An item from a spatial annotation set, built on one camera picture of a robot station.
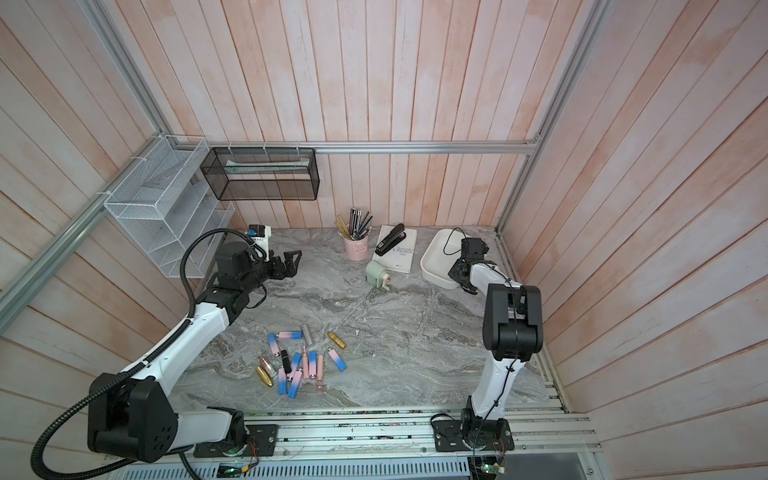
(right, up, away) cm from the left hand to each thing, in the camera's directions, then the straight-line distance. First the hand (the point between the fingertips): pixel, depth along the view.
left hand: (289, 255), depth 83 cm
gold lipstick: (+13, -26, +7) cm, 30 cm away
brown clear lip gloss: (-7, -32, +1) cm, 33 cm away
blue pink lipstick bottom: (-1, -35, -2) cm, 35 cm away
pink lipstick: (+9, -32, +1) cm, 34 cm away
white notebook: (+34, -1, +27) cm, 43 cm away
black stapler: (+31, +6, +29) cm, 43 cm away
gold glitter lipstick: (-7, -35, 0) cm, 35 cm away
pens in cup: (+18, +11, +24) cm, 32 cm away
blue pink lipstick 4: (+2, -36, -2) cm, 36 cm away
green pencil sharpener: (+25, -6, +16) cm, 30 cm away
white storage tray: (+51, +1, +34) cm, 61 cm away
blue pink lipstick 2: (-6, -27, +5) cm, 28 cm away
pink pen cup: (+18, +2, +21) cm, 27 cm away
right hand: (+54, -6, +19) cm, 58 cm away
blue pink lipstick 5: (+6, -32, +1) cm, 32 cm away
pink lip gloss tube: (+4, -31, +2) cm, 32 cm away
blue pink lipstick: (+13, -31, +2) cm, 34 cm away
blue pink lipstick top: (-2, -25, +7) cm, 26 cm away
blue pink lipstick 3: (+1, -31, +3) cm, 31 cm away
